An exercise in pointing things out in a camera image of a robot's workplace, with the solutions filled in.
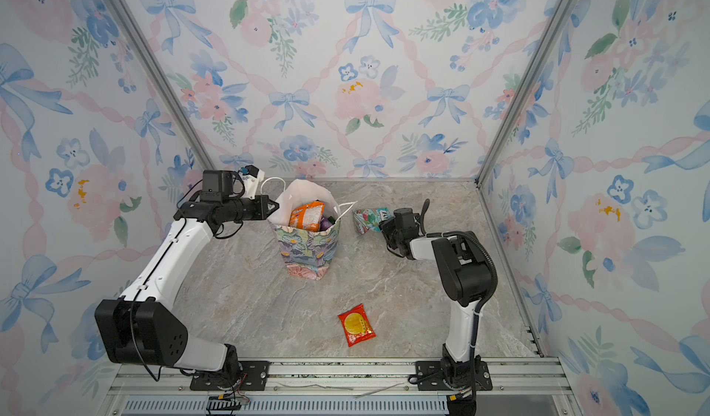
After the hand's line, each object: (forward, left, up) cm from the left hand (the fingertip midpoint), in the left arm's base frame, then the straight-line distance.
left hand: (278, 202), depth 80 cm
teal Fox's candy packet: (+10, -27, -21) cm, 36 cm away
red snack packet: (-27, -23, -24) cm, 43 cm away
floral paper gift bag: (-12, -9, -9) cm, 17 cm away
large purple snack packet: (-1, -13, -8) cm, 15 cm away
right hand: (+9, -31, -21) cm, 39 cm away
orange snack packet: (-1, -8, -6) cm, 10 cm away
